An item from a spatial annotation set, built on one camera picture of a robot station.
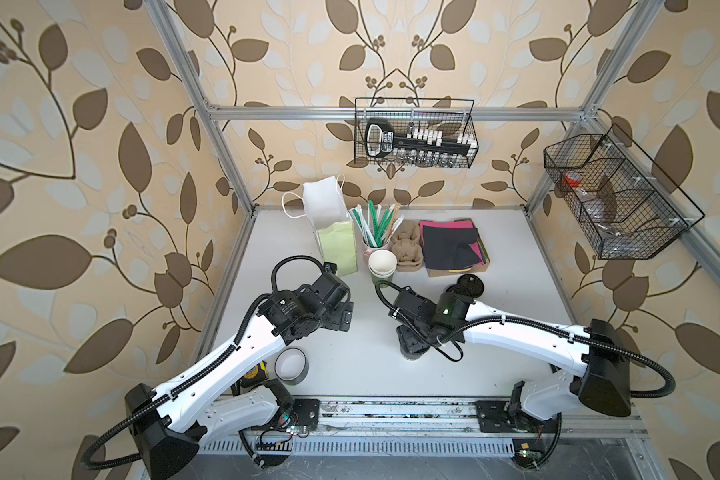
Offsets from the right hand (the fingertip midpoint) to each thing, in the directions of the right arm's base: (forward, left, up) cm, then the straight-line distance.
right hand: (414, 342), depth 77 cm
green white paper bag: (+43, +25, +10) cm, 51 cm away
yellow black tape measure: (-5, +42, -7) cm, 43 cm away
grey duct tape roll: (-2, +34, -10) cm, 35 cm away
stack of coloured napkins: (+32, -17, -1) cm, 37 cm away
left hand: (+6, +20, +8) cm, 22 cm away
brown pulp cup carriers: (+34, -2, -4) cm, 35 cm away
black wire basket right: (+24, -53, +25) cm, 63 cm away
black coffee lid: (+23, -23, -9) cm, 34 cm away
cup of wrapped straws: (+38, +9, +3) cm, 39 cm away
